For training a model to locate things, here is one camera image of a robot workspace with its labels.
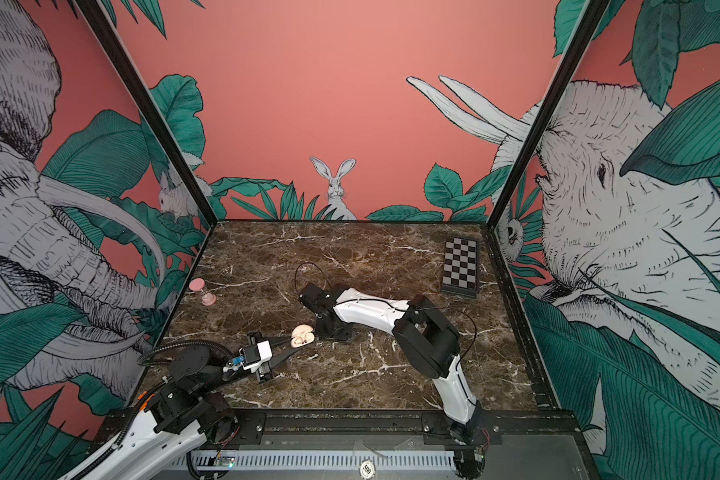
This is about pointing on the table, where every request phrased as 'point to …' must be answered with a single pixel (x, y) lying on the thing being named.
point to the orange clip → (146, 402)
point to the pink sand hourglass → (198, 284)
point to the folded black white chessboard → (460, 273)
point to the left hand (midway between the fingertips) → (299, 338)
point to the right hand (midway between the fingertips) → (324, 338)
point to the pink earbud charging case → (302, 334)
